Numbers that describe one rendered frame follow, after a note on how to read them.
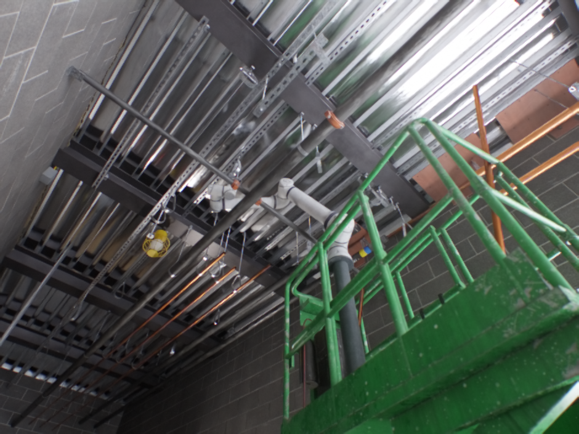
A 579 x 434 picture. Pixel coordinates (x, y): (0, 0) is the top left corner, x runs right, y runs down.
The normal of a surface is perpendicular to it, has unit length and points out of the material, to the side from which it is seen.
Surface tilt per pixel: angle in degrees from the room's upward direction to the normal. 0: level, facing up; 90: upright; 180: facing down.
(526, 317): 90
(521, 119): 180
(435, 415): 90
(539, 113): 180
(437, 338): 90
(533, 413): 90
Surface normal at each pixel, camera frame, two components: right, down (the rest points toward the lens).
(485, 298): -0.89, -0.36
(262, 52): 0.00, 0.63
